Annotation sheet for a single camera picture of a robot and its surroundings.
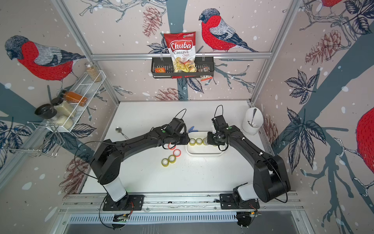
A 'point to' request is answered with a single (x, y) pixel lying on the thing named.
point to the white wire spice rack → (86, 87)
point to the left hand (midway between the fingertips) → (191, 138)
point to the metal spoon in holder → (254, 111)
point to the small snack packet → (205, 77)
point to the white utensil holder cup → (252, 120)
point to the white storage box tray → (207, 150)
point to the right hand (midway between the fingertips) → (208, 139)
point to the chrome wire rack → (51, 148)
